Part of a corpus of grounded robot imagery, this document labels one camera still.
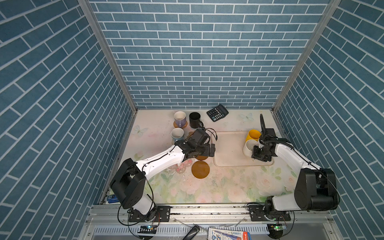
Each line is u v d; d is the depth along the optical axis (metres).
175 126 1.10
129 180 0.45
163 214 0.73
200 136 0.63
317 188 0.43
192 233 0.66
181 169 0.89
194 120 1.05
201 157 0.94
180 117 1.10
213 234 0.68
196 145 0.63
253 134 0.98
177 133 1.00
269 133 0.72
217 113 1.16
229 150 1.00
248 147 0.89
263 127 0.76
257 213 0.74
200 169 0.89
